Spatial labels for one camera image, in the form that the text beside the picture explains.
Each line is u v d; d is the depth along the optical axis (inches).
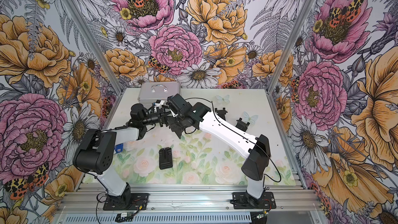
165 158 33.7
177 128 26.1
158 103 34.1
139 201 28.9
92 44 37.0
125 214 28.0
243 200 29.2
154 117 31.3
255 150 17.4
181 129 30.2
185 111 21.7
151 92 39.5
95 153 19.1
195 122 20.2
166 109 31.4
